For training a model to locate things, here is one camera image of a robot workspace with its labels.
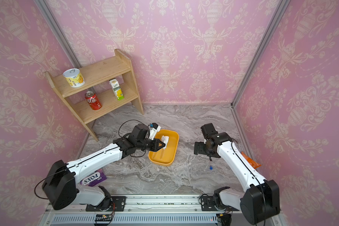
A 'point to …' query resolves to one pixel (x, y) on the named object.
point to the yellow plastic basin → (166, 157)
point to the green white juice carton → (117, 89)
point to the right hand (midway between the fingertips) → (204, 151)
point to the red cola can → (92, 100)
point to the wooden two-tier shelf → (108, 85)
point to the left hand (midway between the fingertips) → (165, 146)
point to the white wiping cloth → (165, 139)
